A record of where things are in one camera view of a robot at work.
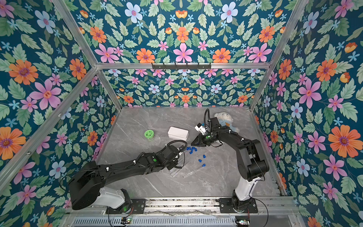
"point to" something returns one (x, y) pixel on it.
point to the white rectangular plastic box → (178, 133)
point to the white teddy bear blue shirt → (225, 119)
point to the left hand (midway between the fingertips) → (176, 156)
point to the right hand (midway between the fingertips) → (196, 141)
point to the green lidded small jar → (149, 135)
